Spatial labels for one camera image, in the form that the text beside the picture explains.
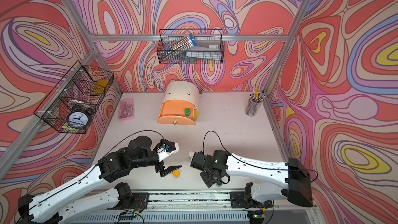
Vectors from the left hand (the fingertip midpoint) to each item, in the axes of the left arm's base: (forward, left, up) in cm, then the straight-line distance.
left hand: (178, 155), depth 66 cm
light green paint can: (+26, -2, -1) cm, 26 cm away
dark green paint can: (-7, -19, -18) cm, 27 cm away
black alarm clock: (+13, +44, +9) cm, 47 cm away
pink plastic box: (+42, +43, -19) cm, 63 cm away
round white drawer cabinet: (+31, +2, -2) cm, 31 cm away
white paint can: (+9, -4, -19) cm, 21 cm away
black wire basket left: (+20, +52, +10) cm, 57 cm away
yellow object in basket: (+31, +43, +11) cm, 54 cm away
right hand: (-7, -16, -14) cm, 22 cm away
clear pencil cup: (+37, -43, -5) cm, 57 cm away
